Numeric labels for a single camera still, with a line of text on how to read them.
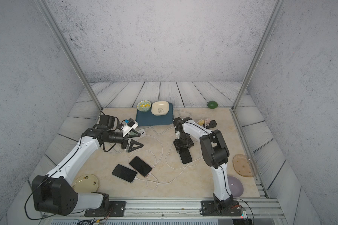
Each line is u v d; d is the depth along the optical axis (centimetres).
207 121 103
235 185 77
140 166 89
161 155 93
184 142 82
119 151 94
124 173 87
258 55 87
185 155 90
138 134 78
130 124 67
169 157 92
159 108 118
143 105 119
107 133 62
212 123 108
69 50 86
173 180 82
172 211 73
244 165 89
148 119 115
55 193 40
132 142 67
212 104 119
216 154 56
